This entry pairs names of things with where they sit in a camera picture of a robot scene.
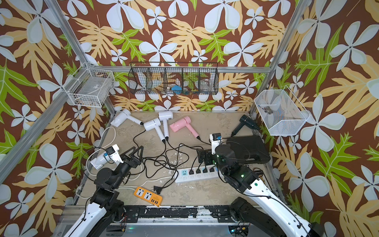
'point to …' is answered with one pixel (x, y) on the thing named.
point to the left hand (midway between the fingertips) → (139, 146)
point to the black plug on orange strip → (158, 189)
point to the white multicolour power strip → (196, 174)
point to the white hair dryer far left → (124, 115)
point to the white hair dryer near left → (100, 160)
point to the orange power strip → (148, 196)
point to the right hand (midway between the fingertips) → (203, 148)
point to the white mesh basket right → (281, 112)
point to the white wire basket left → (89, 87)
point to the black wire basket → (173, 78)
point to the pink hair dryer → (181, 123)
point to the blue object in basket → (176, 89)
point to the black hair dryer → (246, 120)
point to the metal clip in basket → (268, 109)
